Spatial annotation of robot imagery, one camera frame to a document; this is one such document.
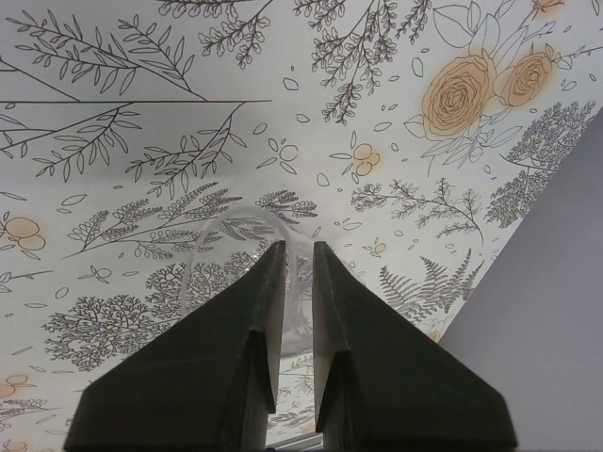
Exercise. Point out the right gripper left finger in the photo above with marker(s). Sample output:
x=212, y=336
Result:
x=208, y=383

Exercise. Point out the floral patterned table mat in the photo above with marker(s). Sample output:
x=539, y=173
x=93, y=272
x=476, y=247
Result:
x=154, y=149

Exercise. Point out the small clear glass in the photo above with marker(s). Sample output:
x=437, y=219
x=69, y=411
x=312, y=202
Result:
x=294, y=292

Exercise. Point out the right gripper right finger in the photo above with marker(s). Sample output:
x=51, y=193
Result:
x=383, y=385

